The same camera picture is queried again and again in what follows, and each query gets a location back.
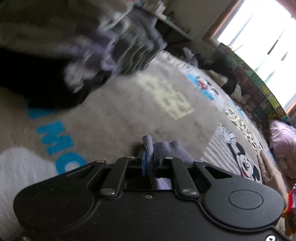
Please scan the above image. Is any lavender purple sweater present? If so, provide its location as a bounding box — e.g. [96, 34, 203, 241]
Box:
[142, 135, 198, 196]

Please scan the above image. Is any Mickey Mouse plush blanket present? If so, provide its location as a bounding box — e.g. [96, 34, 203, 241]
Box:
[1, 53, 268, 240]

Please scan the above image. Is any black clothes pile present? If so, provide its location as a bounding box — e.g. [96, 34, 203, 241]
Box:
[200, 52, 237, 95]

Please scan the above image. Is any cream beige garment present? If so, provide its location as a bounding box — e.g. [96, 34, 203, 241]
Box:
[1, 1, 167, 93]

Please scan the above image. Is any colourful alphabet bumper mat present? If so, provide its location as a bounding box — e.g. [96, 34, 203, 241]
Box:
[215, 43, 292, 129]

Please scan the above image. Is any folded beige garment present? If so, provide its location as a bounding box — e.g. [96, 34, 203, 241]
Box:
[256, 149, 288, 207]

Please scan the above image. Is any lavender pillow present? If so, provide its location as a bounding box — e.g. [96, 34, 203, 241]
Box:
[269, 120, 295, 179]

